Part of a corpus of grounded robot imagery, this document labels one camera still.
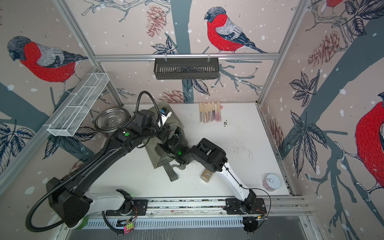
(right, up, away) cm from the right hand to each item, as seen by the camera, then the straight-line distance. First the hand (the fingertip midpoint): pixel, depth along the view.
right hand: (157, 138), depth 95 cm
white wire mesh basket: (-38, +18, -18) cm, 45 cm away
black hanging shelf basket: (+18, +49, +12) cm, 54 cm away
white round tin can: (+65, -20, -18) cm, 70 cm away
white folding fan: (+36, +18, +21) cm, 45 cm away
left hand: (+13, +11, -19) cm, 25 cm away
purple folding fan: (+40, +21, +24) cm, 51 cm away
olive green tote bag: (+11, +11, -20) cm, 25 cm away
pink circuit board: (-5, -36, -28) cm, 46 cm away
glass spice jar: (+31, -18, -15) cm, 39 cm away
